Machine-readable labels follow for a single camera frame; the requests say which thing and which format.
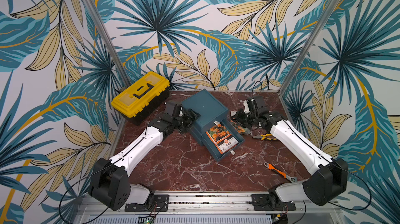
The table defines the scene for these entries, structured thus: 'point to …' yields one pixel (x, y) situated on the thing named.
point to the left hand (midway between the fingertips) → (198, 120)
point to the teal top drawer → (201, 126)
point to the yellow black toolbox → (143, 98)
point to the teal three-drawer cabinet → (211, 110)
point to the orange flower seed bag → (240, 127)
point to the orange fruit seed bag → (222, 137)
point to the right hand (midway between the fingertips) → (231, 117)
